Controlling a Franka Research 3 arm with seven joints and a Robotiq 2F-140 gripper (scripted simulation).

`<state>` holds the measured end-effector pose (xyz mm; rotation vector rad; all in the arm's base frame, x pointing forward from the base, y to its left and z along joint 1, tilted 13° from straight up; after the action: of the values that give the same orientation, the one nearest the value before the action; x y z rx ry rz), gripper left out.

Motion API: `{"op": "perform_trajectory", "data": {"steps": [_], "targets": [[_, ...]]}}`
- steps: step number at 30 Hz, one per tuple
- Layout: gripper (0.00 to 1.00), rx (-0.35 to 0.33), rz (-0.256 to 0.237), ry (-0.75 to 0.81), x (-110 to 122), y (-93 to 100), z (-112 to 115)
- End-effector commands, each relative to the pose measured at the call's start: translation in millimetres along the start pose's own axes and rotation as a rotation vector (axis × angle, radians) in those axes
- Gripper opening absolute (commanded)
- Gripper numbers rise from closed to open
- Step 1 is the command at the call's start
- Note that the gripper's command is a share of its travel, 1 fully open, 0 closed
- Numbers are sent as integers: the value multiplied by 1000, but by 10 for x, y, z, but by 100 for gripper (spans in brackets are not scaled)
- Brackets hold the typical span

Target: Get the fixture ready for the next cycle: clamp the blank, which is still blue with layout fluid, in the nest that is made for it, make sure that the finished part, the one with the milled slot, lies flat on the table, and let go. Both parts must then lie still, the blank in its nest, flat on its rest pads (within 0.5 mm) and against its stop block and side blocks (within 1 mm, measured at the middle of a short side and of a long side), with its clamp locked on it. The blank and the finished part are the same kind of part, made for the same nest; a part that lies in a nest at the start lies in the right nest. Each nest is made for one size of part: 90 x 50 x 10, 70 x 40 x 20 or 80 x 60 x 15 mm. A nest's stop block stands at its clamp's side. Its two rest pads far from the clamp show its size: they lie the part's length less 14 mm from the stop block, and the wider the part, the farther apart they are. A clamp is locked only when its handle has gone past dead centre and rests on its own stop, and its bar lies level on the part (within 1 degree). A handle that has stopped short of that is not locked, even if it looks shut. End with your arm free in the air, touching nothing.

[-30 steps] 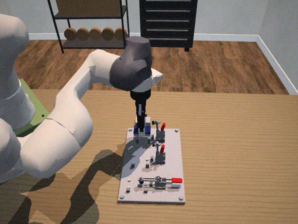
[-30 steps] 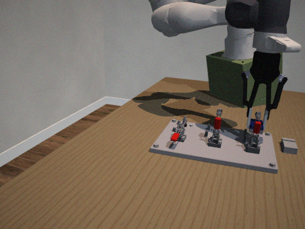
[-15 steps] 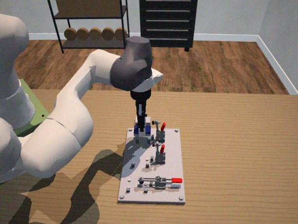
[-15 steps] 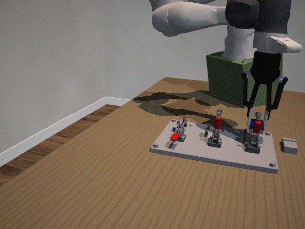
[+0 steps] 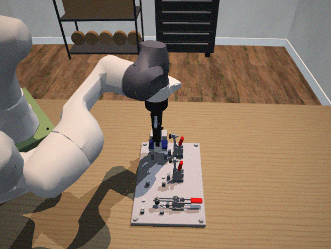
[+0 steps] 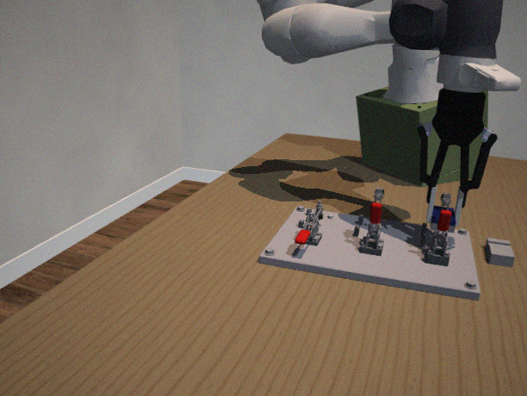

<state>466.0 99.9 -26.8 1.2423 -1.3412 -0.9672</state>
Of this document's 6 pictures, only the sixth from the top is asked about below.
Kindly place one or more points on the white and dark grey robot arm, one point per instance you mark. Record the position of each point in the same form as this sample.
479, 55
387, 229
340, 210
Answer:
464, 32

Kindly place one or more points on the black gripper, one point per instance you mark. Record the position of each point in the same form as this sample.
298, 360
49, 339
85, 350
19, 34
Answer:
455, 130

